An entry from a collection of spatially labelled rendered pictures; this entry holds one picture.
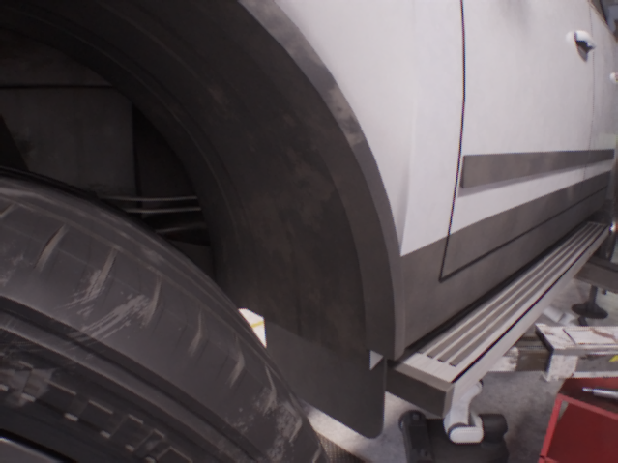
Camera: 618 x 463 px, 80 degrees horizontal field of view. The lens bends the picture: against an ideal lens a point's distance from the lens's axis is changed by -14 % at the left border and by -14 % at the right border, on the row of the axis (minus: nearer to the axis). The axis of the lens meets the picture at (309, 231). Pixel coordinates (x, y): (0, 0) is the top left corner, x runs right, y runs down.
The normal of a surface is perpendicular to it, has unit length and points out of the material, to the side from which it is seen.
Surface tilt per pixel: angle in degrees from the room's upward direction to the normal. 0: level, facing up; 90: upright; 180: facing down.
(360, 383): 93
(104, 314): 65
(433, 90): 88
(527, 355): 90
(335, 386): 93
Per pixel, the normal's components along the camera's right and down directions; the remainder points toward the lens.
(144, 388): 0.51, -0.04
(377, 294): -0.73, 0.34
